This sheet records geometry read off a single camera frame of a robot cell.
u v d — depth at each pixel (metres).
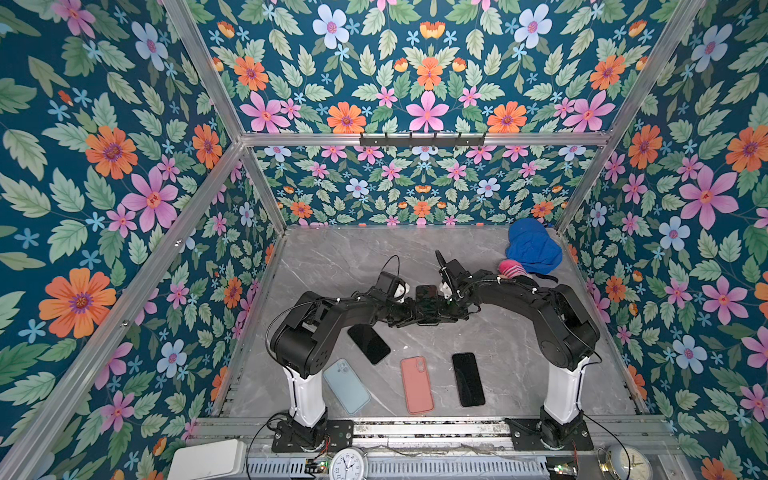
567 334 0.51
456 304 0.80
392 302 0.82
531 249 1.10
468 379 0.82
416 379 0.84
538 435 0.72
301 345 0.49
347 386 0.83
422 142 0.93
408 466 0.70
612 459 0.68
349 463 0.67
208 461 0.67
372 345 0.88
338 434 0.74
